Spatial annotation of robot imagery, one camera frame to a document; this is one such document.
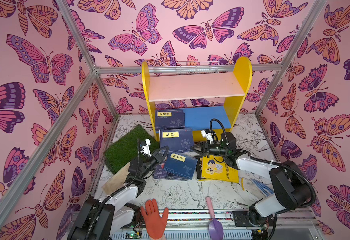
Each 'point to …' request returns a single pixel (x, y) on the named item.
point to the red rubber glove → (155, 224)
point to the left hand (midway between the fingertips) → (169, 147)
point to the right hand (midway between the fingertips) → (191, 148)
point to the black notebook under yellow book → (198, 166)
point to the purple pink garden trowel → (215, 228)
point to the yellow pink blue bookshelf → (212, 101)
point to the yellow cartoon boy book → (213, 168)
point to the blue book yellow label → (169, 118)
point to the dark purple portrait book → (160, 172)
